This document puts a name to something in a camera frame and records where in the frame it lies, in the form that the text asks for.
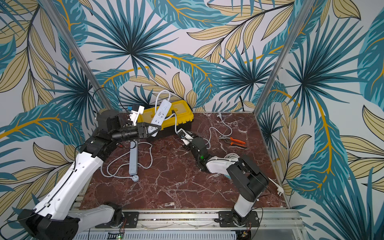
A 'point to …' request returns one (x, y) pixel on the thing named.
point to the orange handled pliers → (233, 141)
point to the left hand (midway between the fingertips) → (158, 130)
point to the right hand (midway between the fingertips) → (189, 130)
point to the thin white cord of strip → (218, 114)
